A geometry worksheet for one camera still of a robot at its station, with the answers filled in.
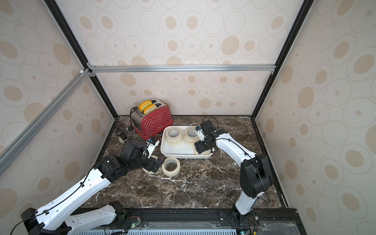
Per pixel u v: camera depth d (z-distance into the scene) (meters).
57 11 0.69
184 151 1.01
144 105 0.98
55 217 0.39
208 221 0.73
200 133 0.81
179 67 0.89
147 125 0.97
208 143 0.65
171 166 0.92
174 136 0.98
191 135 1.05
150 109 0.96
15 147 0.52
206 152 0.78
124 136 0.95
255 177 0.46
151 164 0.64
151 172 0.65
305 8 0.68
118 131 0.97
